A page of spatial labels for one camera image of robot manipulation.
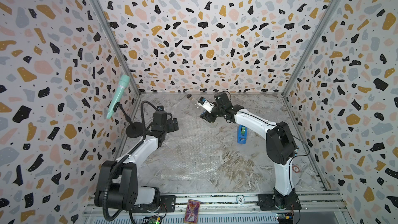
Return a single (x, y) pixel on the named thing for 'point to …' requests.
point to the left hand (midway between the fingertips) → (171, 121)
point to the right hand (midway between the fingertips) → (205, 111)
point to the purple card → (192, 211)
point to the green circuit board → (157, 220)
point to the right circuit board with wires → (285, 218)
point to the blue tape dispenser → (242, 134)
